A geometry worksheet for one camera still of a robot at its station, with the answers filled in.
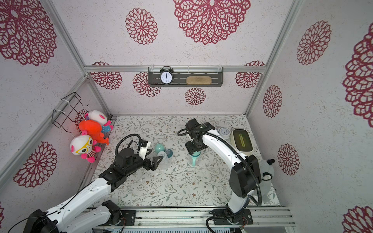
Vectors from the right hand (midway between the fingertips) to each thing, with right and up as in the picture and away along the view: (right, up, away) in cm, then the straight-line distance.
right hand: (194, 147), depth 84 cm
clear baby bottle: (0, -7, -1) cm, 7 cm away
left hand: (-21, -3, -5) cm, 21 cm away
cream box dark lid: (+33, +2, +14) cm, 36 cm away
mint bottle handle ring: (0, -5, -2) cm, 5 cm away
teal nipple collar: (-16, -5, +13) cm, 21 cm away
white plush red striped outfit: (-61, +2, -3) cm, 62 cm away
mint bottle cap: (-22, -1, +11) cm, 25 cm away
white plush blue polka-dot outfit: (-60, +18, +10) cm, 64 cm away
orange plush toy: (-61, +11, +5) cm, 63 cm away
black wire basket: (-69, +21, -8) cm, 73 cm away
